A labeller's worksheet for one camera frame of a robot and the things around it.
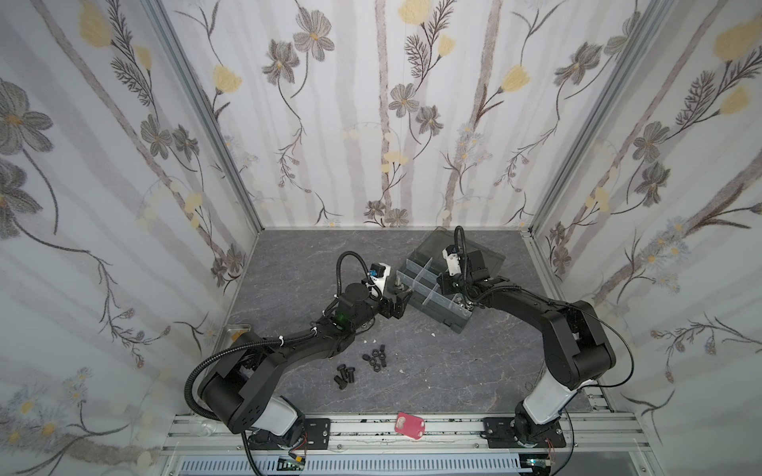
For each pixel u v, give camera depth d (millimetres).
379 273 717
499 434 732
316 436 735
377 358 877
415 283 992
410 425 749
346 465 702
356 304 646
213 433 749
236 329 930
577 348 476
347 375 837
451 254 845
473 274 732
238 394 431
